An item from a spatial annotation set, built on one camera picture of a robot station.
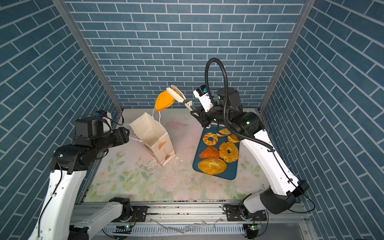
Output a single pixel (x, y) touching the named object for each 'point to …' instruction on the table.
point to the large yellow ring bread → (228, 157)
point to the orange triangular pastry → (210, 152)
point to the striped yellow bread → (225, 131)
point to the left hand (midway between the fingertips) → (124, 131)
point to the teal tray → (230, 173)
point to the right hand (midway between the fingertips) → (192, 108)
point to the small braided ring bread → (208, 135)
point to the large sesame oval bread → (212, 166)
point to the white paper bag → (147, 130)
